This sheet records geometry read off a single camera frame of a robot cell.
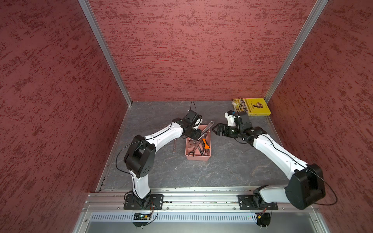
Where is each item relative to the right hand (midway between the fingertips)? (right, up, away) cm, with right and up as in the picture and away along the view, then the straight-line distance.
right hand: (217, 132), depth 83 cm
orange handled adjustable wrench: (-6, -9, +5) cm, 12 cm away
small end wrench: (-27, -13, +10) cm, 31 cm away
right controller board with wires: (+21, -42, -12) cm, 48 cm away
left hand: (-13, -4, +6) cm, 15 cm away
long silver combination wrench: (-14, -11, +6) cm, 18 cm away
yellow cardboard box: (+36, +17, +31) cm, 50 cm away
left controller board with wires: (-41, -43, -11) cm, 61 cm away
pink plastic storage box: (-10, -13, +11) cm, 20 cm away
